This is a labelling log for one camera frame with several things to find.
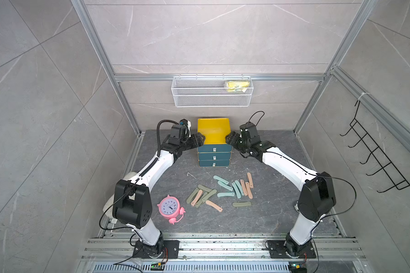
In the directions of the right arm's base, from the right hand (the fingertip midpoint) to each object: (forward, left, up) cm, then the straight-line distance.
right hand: (229, 139), depth 87 cm
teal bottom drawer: (-4, +8, -17) cm, 19 cm away
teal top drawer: (-4, +8, -3) cm, 9 cm away
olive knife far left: (-22, +20, -21) cm, 36 cm away
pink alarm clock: (-29, +31, -19) cm, 47 cm away
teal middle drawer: (-4, +8, -10) cm, 14 cm away
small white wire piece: (-9, +24, -21) cm, 33 cm away
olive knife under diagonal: (-26, +16, -20) cm, 37 cm away
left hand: (0, +15, +2) cm, 15 cm away
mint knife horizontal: (-21, +2, -21) cm, 30 cm away
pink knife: (-12, -12, -21) cm, 27 cm away
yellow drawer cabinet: (+6, +7, +1) cm, 10 cm away
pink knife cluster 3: (-21, -11, -21) cm, 31 cm away
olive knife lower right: (-27, -6, -21) cm, 35 cm away
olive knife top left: (-18, +14, -21) cm, 31 cm away
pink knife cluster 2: (-17, -8, -21) cm, 29 cm away
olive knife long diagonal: (-20, +8, -20) cm, 29 cm away
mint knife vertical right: (-16, -5, -21) cm, 27 cm away
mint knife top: (-12, +5, -21) cm, 25 cm away
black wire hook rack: (-11, -56, +11) cm, 58 cm away
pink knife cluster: (-23, +18, -20) cm, 36 cm away
